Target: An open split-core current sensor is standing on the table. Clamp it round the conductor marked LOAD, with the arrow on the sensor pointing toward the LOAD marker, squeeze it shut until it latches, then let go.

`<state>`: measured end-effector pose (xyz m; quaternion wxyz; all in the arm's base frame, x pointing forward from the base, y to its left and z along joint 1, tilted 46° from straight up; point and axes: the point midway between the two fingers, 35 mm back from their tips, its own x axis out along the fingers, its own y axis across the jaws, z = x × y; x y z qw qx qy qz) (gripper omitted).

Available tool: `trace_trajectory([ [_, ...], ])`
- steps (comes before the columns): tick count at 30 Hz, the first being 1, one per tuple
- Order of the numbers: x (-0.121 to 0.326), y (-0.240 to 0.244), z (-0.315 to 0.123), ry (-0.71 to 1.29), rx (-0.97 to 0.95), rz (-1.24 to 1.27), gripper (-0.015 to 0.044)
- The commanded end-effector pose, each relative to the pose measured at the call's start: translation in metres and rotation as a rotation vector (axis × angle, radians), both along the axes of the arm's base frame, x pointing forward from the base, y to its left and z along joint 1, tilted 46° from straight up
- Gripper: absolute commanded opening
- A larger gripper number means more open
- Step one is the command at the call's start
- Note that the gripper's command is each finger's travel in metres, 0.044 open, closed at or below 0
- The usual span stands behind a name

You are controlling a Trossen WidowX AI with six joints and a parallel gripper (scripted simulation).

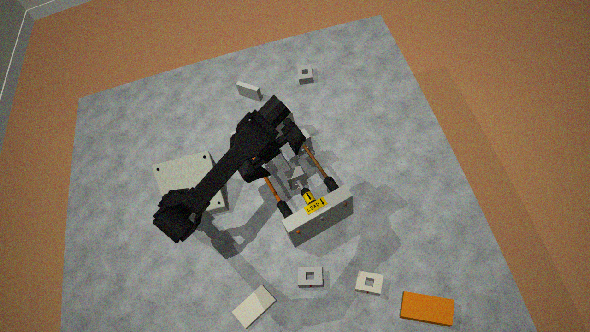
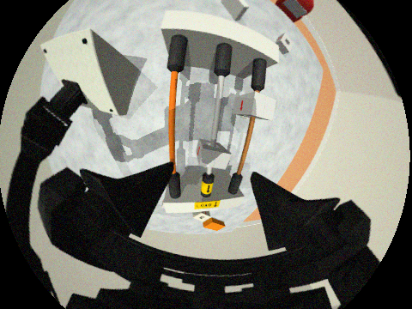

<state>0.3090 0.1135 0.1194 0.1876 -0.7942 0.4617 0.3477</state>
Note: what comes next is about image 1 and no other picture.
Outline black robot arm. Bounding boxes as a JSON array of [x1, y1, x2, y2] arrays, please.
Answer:
[[153, 95, 291, 243]]

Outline orange rectangular block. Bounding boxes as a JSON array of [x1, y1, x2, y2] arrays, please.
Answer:
[[400, 291, 454, 327]]

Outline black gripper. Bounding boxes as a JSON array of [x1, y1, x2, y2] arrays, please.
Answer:
[[237, 122, 306, 183]]

